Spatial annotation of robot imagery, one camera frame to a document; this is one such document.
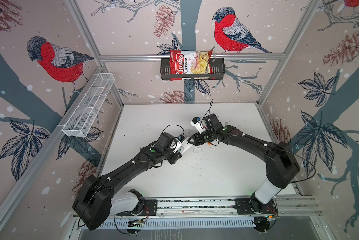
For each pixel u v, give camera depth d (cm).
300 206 75
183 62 87
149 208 73
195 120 78
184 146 83
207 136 73
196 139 76
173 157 73
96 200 40
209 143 78
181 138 73
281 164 45
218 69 95
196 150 95
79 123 71
